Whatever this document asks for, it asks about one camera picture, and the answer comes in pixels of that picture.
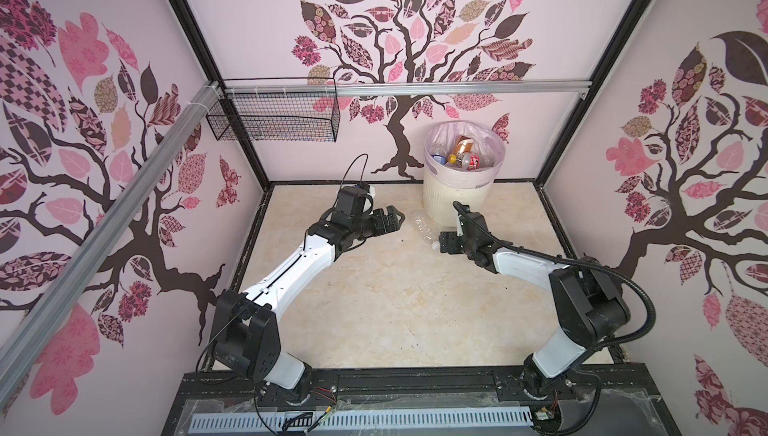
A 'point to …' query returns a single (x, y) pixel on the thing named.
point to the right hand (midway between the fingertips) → (451, 232)
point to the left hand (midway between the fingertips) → (393, 224)
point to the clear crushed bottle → (427, 233)
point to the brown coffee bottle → (463, 145)
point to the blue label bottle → (440, 158)
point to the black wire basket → (277, 110)
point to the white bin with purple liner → (444, 184)
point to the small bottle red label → (468, 160)
